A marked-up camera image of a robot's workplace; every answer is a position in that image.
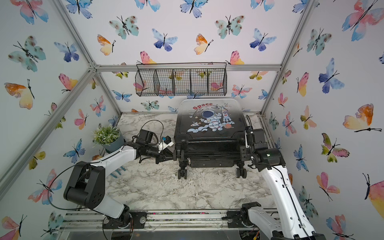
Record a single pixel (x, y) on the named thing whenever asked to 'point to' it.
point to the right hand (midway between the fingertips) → (252, 148)
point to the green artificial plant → (105, 135)
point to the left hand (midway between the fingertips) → (175, 155)
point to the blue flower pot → (115, 145)
